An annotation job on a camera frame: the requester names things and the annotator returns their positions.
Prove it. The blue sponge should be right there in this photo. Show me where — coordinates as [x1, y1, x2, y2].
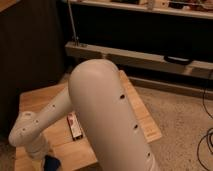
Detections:
[44, 155, 61, 171]

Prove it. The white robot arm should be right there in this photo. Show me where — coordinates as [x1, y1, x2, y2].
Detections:
[9, 59, 160, 171]

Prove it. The grey metal shelf beam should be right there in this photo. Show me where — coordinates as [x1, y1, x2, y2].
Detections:
[65, 42, 213, 78]

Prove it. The metal vertical pole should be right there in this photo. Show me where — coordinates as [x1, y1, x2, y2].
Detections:
[67, 0, 79, 46]

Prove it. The upper wooden shelf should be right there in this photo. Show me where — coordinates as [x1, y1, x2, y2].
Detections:
[62, 0, 213, 20]

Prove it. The black handle on shelf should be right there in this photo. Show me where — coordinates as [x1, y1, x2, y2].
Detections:
[164, 56, 193, 65]

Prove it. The black cable on floor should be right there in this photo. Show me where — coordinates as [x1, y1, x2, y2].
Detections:
[196, 69, 213, 171]

